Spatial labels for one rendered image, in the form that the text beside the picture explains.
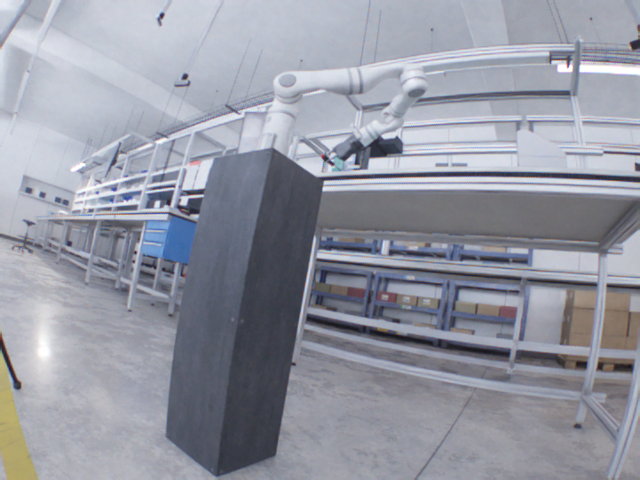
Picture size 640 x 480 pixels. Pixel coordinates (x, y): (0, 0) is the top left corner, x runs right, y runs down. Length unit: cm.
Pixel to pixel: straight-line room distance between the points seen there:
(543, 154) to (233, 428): 121
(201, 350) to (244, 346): 13
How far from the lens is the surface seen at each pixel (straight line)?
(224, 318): 80
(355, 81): 108
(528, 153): 116
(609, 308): 450
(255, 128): 292
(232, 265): 80
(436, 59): 205
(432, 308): 498
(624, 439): 126
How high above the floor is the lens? 52
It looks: 9 degrees up
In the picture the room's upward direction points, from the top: 10 degrees clockwise
